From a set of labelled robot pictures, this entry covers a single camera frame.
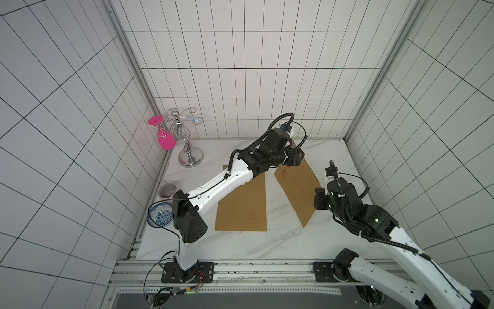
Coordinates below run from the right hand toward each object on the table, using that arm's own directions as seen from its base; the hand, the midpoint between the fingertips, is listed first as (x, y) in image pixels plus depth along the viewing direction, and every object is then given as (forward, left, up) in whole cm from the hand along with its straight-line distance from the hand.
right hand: (314, 187), depth 73 cm
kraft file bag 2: (+5, +4, -7) cm, 9 cm away
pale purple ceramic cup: (+2, +65, -13) cm, 66 cm away
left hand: (+8, +8, +7) cm, 14 cm away
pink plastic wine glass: (+27, +71, -5) cm, 76 cm away
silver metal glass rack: (+28, +62, -20) cm, 71 cm away
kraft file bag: (-2, +28, -22) cm, 35 cm away
